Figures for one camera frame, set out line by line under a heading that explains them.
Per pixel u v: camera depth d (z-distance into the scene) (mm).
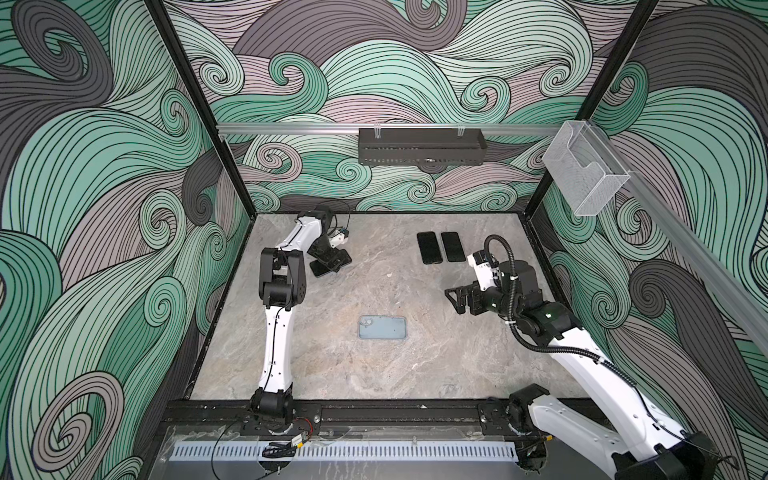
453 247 1104
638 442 393
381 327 905
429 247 1104
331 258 951
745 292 520
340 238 1003
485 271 662
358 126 944
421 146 957
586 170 764
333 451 697
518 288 554
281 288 626
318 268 1006
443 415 745
